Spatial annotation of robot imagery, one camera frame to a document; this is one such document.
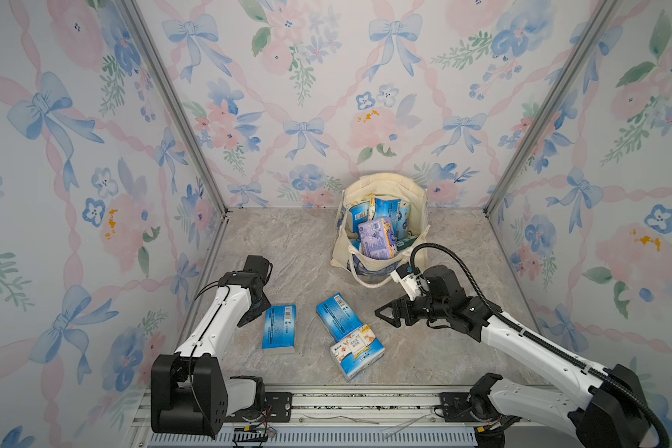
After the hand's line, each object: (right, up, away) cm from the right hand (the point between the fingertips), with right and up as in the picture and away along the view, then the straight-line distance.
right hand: (386, 307), depth 77 cm
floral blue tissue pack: (+9, +25, +18) cm, 32 cm away
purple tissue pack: (-2, +19, +6) cm, 20 cm away
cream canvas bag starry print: (-3, +9, +9) cm, 13 cm away
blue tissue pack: (-6, +27, +16) cm, 32 cm away
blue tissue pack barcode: (+2, +28, +11) cm, 30 cm away
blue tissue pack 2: (-31, -8, +4) cm, 32 cm away
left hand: (-38, -3, +7) cm, 39 cm away
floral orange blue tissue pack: (-8, -12, 0) cm, 15 cm away
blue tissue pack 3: (-14, -5, +7) cm, 16 cm away
